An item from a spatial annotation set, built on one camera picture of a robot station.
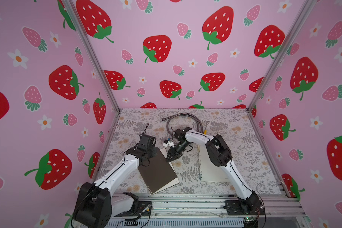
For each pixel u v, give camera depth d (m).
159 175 0.84
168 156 0.89
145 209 0.72
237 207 0.73
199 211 0.73
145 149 0.64
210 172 0.84
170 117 1.15
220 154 0.63
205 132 1.07
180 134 0.82
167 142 0.92
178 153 0.86
